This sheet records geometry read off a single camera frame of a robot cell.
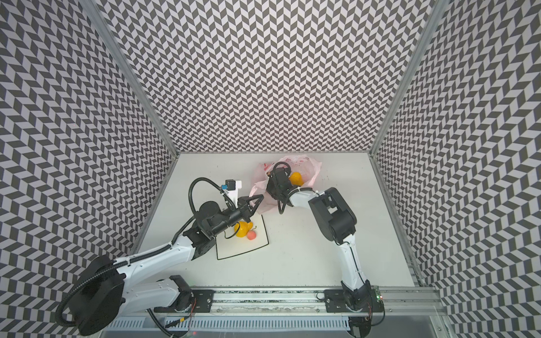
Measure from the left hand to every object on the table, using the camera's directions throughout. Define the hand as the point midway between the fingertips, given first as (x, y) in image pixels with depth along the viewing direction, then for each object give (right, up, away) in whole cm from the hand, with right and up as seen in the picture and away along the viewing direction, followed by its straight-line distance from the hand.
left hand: (264, 198), depth 73 cm
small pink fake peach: (-7, -17, +12) cm, 22 cm away
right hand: (-3, +1, +28) cm, 28 cm away
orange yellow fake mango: (+13, +6, +29) cm, 33 cm away
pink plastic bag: (+17, +10, +30) cm, 35 cm away
